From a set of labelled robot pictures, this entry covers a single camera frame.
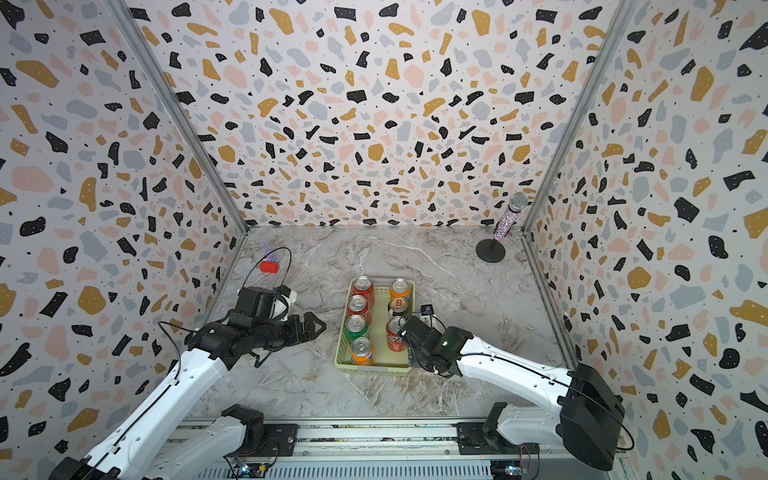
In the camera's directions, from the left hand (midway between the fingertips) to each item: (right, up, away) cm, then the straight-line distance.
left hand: (316, 329), depth 76 cm
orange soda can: (+12, -6, +1) cm, 13 cm away
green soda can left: (+9, -1, +6) cm, 11 cm away
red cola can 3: (+20, -6, +8) cm, 22 cm away
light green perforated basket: (+17, -12, +10) cm, 23 cm away
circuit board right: (+47, -32, -6) cm, 57 cm away
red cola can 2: (+9, +4, +11) cm, 15 cm away
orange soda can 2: (+21, +9, +16) cm, 28 cm away
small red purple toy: (-27, +16, +33) cm, 45 cm away
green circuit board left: (-14, -32, -6) cm, 35 cm away
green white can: (+21, +4, +11) cm, 24 cm away
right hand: (+27, -7, +5) cm, 29 cm away
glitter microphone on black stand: (+57, +21, +37) cm, 71 cm away
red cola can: (+10, +10, +16) cm, 21 cm away
